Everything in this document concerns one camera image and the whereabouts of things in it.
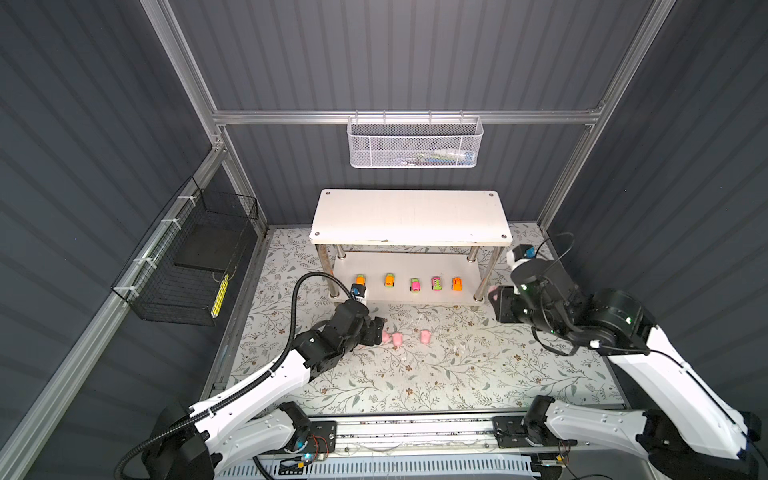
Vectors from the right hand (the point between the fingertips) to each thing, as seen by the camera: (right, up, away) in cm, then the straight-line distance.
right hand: (494, 300), depth 63 cm
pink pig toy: (-24, -15, +26) cm, 38 cm away
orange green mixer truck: (-32, +2, +31) cm, 44 cm away
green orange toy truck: (-23, +2, +31) cm, 38 cm away
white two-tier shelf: (-15, +13, +50) cm, 54 cm away
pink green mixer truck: (-14, 0, +31) cm, 34 cm away
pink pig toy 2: (-20, -16, +26) cm, 37 cm away
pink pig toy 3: (-12, -15, +26) cm, 32 cm away
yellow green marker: (-62, 0, +5) cm, 62 cm away
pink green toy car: (-8, 0, +30) cm, 31 cm away
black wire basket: (-74, +5, +9) cm, 75 cm away
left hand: (-27, -8, +17) cm, 33 cm away
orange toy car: (-1, 0, +30) cm, 30 cm away
